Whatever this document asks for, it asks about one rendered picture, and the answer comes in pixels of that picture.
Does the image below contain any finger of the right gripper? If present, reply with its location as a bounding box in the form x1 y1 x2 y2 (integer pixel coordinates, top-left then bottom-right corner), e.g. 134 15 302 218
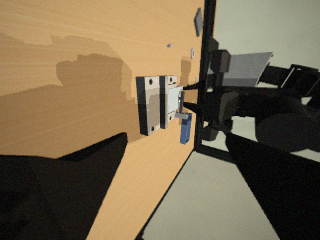
183 74 210 90
183 102 205 123

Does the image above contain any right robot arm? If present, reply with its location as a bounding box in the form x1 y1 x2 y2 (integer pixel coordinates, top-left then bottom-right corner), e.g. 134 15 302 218
203 62 320 153

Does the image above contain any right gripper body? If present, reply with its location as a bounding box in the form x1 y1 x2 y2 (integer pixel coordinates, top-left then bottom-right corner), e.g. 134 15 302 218
202 49 258 141

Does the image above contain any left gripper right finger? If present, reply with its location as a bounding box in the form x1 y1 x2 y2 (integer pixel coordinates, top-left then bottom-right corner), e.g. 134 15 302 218
225 133 320 240

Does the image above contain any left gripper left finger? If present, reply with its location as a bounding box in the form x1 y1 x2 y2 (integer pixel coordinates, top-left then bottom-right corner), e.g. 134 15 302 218
0 132 128 240

